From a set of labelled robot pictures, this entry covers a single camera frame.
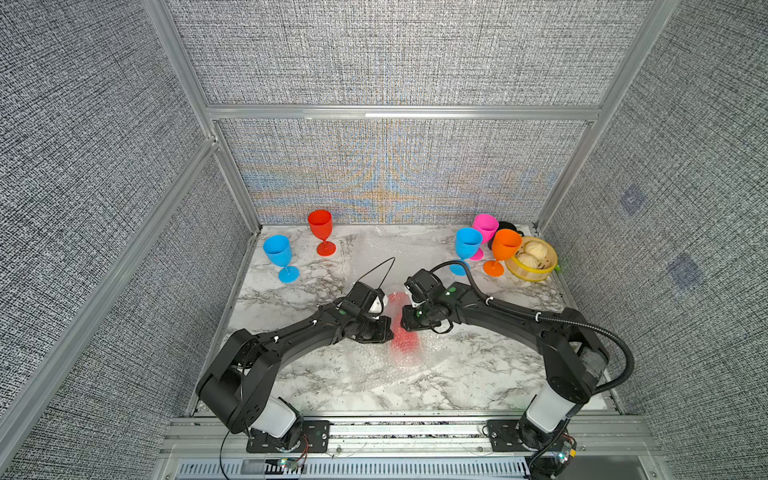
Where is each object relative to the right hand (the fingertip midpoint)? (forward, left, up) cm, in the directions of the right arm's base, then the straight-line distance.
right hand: (403, 318), depth 86 cm
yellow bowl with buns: (+23, -46, -4) cm, 51 cm away
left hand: (-5, +1, -1) cm, 5 cm away
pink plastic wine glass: (+31, -29, +5) cm, 43 cm away
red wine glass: (-9, 0, 0) cm, 9 cm away
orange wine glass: (+23, -33, +6) cm, 40 cm away
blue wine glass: (+21, +39, +6) cm, 44 cm away
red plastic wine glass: (+30, +26, +6) cm, 41 cm away
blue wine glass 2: (+25, -22, +5) cm, 33 cm away
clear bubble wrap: (-11, +8, -8) cm, 16 cm away
